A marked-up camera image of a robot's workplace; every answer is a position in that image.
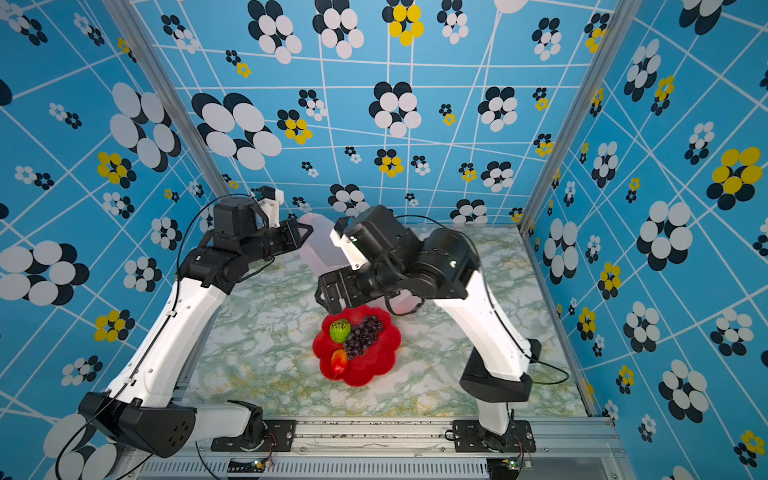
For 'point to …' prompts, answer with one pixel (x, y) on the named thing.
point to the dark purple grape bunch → (362, 335)
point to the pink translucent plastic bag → (322, 254)
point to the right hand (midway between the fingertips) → (337, 292)
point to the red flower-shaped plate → (377, 359)
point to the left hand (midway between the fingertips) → (314, 224)
